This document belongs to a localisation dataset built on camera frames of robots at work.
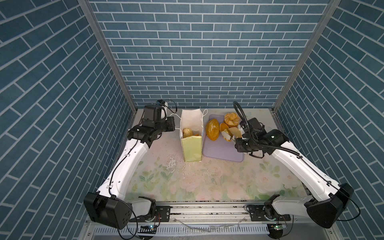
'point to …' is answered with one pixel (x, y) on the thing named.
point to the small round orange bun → (223, 126)
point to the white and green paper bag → (193, 119)
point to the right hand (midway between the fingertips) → (235, 144)
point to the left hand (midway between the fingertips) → (175, 120)
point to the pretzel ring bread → (187, 132)
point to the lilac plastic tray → (219, 148)
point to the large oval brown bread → (212, 129)
